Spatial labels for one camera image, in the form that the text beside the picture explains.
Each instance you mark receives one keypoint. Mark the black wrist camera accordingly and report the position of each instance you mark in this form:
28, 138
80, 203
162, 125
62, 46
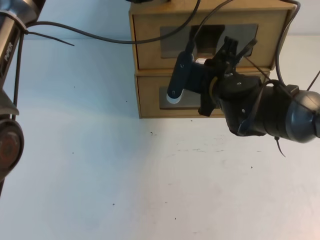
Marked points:
179, 77

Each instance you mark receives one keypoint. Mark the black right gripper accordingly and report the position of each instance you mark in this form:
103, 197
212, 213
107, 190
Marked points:
234, 93

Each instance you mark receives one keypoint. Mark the white drawer handle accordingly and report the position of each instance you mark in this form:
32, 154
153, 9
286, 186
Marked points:
201, 61

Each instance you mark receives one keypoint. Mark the lower cardboard shoebox with window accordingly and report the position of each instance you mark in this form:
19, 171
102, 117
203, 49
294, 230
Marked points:
151, 90

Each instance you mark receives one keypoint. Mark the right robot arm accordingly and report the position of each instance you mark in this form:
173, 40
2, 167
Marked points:
282, 111

